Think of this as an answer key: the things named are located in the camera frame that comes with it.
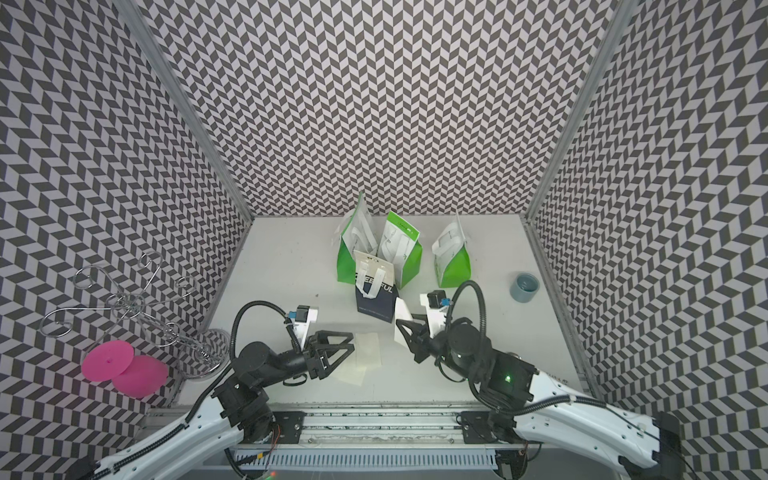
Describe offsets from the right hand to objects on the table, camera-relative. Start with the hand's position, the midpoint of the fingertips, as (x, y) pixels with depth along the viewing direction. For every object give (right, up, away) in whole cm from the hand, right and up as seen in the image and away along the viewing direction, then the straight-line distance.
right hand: (402, 326), depth 68 cm
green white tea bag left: (-13, +22, +17) cm, 31 cm away
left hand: (-11, -4, -2) cm, 12 cm away
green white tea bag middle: (-1, +19, +15) cm, 24 cm away
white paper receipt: (0, +4, -2) cm, 4 cm away
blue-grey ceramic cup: (+39, +5, +26) cm, 47 cm away
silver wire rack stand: (-67, +6, -1) cm, 67 cm away
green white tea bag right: (+15, +15, +17) cm, 27 cm away
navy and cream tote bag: (-7, +8, +12) cm, 16 cm away
